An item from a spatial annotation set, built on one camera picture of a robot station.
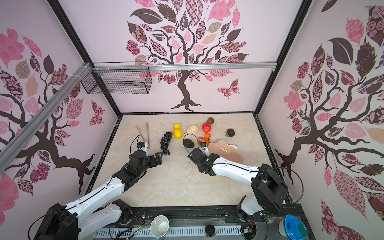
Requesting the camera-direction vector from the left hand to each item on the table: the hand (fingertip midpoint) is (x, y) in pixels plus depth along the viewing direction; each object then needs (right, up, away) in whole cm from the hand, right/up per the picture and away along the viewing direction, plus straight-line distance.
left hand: (156, 156), depth 85 cm
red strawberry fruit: (+26, +8, +12) cm, 30 cm away
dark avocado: (+18, +6, +12) cm, 22 cm away
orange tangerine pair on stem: (+31, +10, +18) cm, 38 cm away
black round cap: (+29, -27, -24) cm, 46 cm away
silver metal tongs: (-3, +8, -9) cm, 12 cm away
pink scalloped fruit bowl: (+44, +1, +9) cm, 45 cm away
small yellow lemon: (+9, +18, +22) cm, 30 cm away
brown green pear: (+34, +23, +26) cm, 48 cm away
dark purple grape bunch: (+2, +7, +13) cm, 14 cm away
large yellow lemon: (+10, +13, +17) cm, 24 cm away
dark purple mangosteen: (+48, +13, +18) cm, 53 cm away
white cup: (+5, -31, -15) cm, 35 cm away
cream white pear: (+21, +16, +18) cm, 32 cm away
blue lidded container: (+65, -26, -23) cm, 74 cm away
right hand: (+29, -2, +1) cm, 29 cm away
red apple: (+31, +17, +19) cm, 40 cm away
